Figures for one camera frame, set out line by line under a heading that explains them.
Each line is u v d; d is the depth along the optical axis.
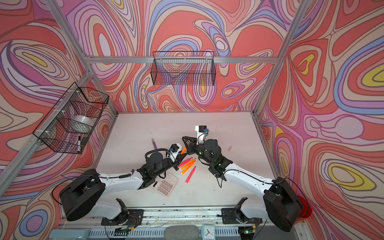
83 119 0.73
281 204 0.41
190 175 0.86
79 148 0.70
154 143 1.01
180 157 0.75
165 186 0.82
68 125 0.75
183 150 0.70
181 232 0.67
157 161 0.62
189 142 0.73
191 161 0.93
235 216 0.66
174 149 0.67
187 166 0.90
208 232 0.68
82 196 0.43
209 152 0.58
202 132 0.68
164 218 0.75
